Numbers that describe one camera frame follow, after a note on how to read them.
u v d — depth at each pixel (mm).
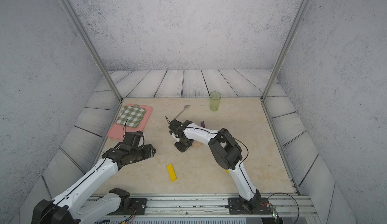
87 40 873
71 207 406
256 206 635
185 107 1147
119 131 1027
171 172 847
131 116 1082
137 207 729
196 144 635
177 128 717
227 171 844
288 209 729
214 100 1054
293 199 756
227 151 537
